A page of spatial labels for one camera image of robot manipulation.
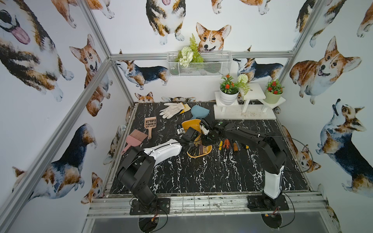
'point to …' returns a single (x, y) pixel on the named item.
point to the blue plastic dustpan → (198, 111)
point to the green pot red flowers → (273, 93)
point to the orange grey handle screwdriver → (223, 146)
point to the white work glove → (172, 110)
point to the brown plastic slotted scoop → (150, 122)
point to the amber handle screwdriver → (235, 147)
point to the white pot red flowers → (228, 92)
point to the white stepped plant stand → (251, 104)
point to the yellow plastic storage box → (203, 149)
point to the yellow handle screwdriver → (220, 145)
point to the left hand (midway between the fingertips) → (187, 137)
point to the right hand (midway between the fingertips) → (202, 142)
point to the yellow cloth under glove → (187, 108)
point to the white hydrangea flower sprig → (243, 79)
